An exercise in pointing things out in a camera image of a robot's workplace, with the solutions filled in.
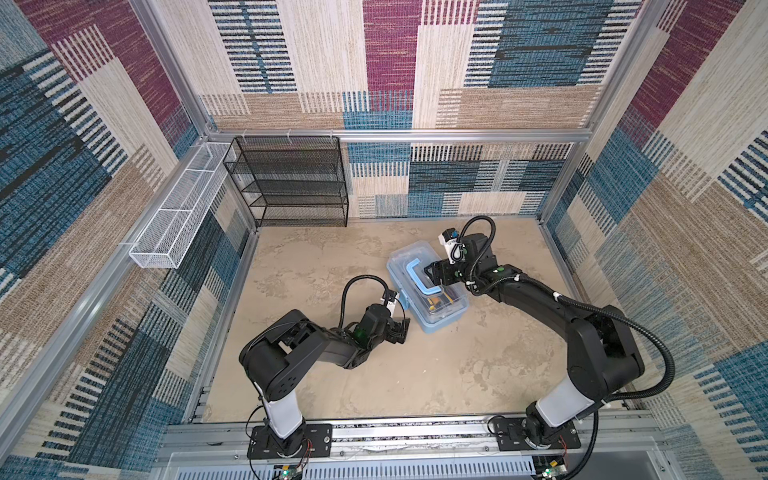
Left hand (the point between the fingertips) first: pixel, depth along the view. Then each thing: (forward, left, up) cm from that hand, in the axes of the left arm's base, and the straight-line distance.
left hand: (398, 312), depth 93 cm
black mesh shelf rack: (+46, +38, +14) cm, 61 cm away
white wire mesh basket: (+4, +55, +31) cm, 63 cm away
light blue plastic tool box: (+12, -3, +9) cm, 15 cm away
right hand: (+8, -11, +11) cm, 18 cm away
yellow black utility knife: (-2, -9, +7) cm, 12 cm away
